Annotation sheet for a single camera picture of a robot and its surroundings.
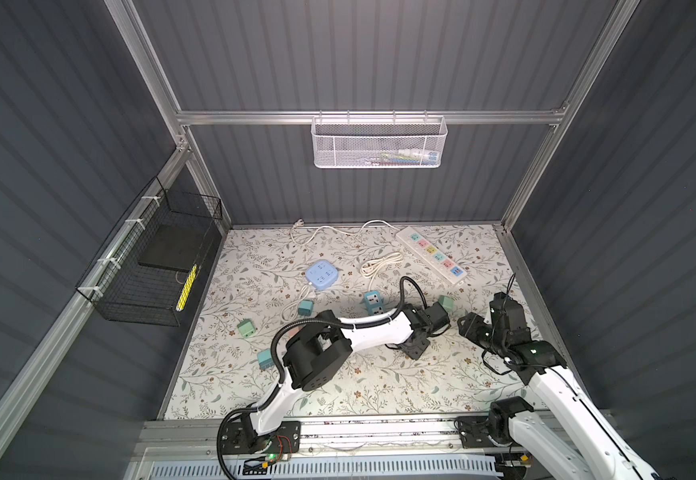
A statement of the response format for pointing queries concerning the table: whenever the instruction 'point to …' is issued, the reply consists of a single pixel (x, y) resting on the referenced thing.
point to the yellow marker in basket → (186, 289)
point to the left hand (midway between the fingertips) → (411, 345)
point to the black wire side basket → (153, 266)
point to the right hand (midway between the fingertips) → (468, 325)
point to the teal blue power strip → (374, 304)
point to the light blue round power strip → (322, 274)
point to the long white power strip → (432, 255)
